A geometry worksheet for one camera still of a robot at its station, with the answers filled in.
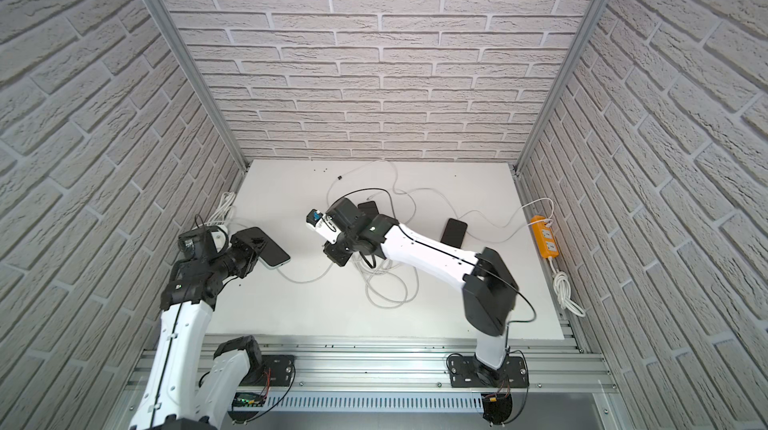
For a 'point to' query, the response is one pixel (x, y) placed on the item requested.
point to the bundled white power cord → (226, 201)
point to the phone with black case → (454, 233)
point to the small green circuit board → (248, 400)
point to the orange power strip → (545, 238)
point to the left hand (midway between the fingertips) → (264, 231)
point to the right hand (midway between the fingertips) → (319, 256)
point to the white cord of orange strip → (562, 291)
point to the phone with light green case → (274, 255)
